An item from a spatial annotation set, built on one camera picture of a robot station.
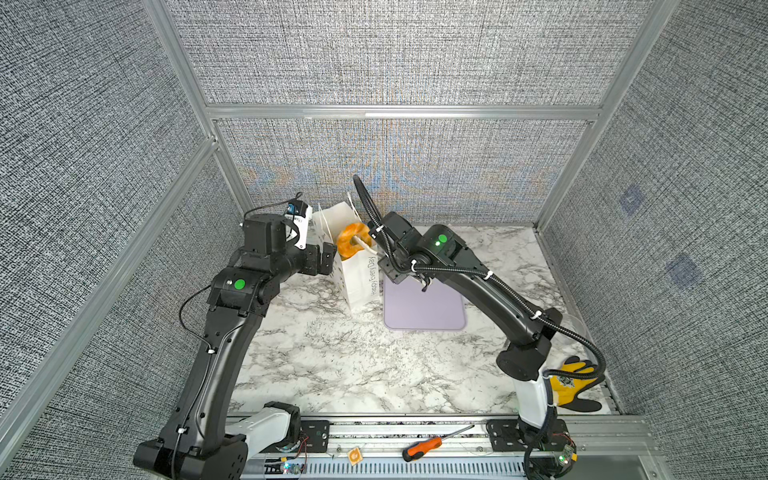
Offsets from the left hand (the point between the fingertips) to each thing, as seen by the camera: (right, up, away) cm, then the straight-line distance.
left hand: (317, 242), depth 68 cm
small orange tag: (+8, -50, +2) cm, 51 cm away
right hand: (+19, -3, +7) cm, 20 cm away
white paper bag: (+8, -9, +16) cm, 20 cm away
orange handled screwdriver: (+23, -49, +2) cm, 54 cm away
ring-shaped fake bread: (+5, 0, +8) cm, 9 cm away
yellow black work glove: (+63, -38, +10) cm, 74 cm away
